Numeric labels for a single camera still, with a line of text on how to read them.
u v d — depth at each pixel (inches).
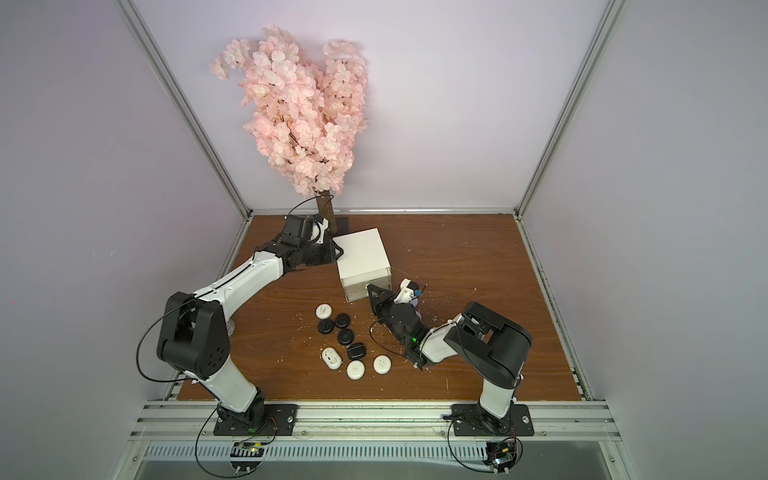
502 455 27.4
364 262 35.3
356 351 32.7
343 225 47.0
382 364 31.9
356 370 31.2
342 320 35.2
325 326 34.6
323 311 36.0
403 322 25.8
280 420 28.7
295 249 27.0
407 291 32.0
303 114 25.8
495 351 18.4
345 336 34.1
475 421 29.0
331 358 32.0
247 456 28.4
